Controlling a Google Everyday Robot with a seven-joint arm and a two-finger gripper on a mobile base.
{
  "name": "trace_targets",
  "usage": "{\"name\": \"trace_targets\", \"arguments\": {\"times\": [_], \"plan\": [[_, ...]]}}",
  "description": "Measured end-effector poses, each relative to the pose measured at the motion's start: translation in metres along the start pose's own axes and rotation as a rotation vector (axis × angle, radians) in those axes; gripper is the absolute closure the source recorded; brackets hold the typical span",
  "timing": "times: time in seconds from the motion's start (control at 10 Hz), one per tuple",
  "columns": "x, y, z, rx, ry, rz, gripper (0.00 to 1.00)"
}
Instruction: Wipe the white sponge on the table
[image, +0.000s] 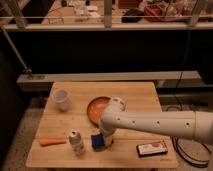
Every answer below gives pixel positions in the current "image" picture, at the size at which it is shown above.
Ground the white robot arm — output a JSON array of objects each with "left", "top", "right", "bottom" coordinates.
[{"left": 99, "top": 97, "right": 213, "bottom": 145}]

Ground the orange bowl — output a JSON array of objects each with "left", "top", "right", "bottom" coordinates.
[{"left": 87, "top": 96, "right": 110, "bottom": 125}]

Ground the black and white snack box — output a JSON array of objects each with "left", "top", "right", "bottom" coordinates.
[{"left": 136, "top": 141, "right": 168, "bottom": 157}]

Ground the clear plastic cup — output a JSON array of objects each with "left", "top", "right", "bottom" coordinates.
[{"left": 51, "top": 89, "right": 70, "bottom": 111}]

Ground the orange carrot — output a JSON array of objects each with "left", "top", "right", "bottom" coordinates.
[{"left": 39, "top": 138, "right": 66, "bottom": 146}]

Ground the grey metal diagonal strut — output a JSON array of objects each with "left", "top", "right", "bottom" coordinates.
[{"left": 1, "top": 26, "right": 33, "bottom": 78}]

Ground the black cable on floor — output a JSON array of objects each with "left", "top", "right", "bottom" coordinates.
[{"left": 165, "top": 104, "right": 213, "bottom": 168}]

